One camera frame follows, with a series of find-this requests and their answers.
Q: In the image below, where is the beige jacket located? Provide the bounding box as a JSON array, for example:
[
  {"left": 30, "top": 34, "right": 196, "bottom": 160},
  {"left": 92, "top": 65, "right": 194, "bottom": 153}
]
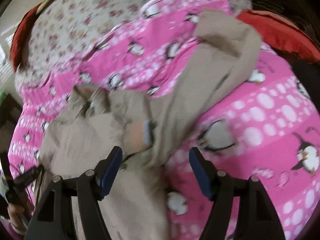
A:
[{"left": 35, "top": 9, "right": 261, "bottom": 239}]

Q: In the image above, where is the pink penguin blanket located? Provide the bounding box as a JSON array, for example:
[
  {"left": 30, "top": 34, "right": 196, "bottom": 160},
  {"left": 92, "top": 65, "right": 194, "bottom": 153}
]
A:
[{"left": 8, "top": 0, "right": 319, "bottom": 239}]

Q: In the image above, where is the red bed edge trim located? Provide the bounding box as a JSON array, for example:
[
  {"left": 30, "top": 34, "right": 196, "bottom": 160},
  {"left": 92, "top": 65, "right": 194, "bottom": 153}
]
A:
[{"left": 10, "top": 4, "right": 40, "bottom": 72}]

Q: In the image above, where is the red pillow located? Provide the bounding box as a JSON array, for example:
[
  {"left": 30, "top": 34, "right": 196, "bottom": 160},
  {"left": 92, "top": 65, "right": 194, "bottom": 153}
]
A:
[{"left": 237, "top": 10, "right": 319, "bottom": 63}]

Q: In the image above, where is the floral bed sheet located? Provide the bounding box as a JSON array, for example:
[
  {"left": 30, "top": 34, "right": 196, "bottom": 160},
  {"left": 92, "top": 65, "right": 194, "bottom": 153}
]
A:
[{"left": 15, "top": 0, "right": 252, "bottom": 92}]

